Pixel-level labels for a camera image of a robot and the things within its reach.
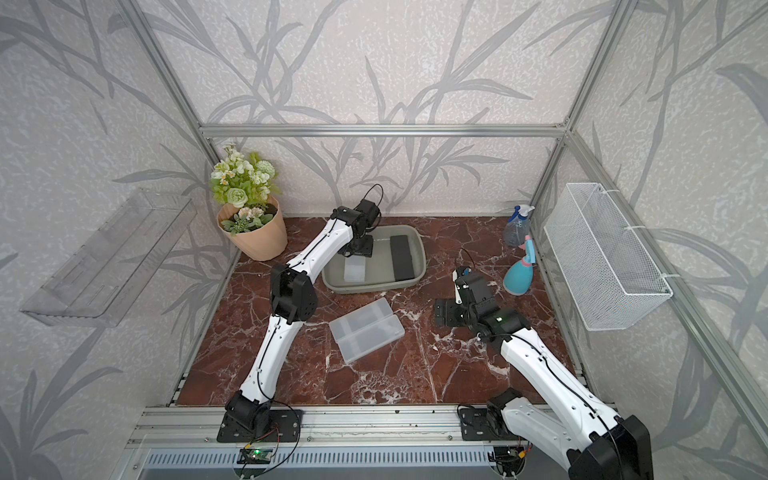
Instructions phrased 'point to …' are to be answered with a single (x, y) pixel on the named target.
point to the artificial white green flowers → (245, 185)
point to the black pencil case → (401, 256)
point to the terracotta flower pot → (262, 243)
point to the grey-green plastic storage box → (379, 277)
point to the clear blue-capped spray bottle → (518, 226)
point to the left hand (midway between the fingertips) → (359, 250)
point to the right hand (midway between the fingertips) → (448, 304)
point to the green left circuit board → (254, 456)
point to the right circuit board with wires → (508, 460)
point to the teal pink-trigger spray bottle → (519, 276)
